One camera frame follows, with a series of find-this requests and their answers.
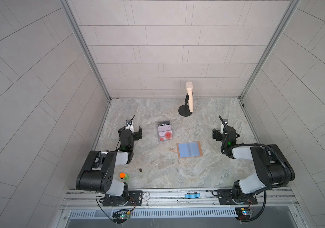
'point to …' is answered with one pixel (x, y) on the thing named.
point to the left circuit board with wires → (120, 216)
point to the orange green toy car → (124, 175)
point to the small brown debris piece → (140, 170)
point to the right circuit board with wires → (243, 213)
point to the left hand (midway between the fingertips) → (134, 124)
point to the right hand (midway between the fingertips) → (221, 127)
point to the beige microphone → (189, 86)
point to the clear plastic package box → (165, 131)
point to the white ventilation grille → (176, 213)
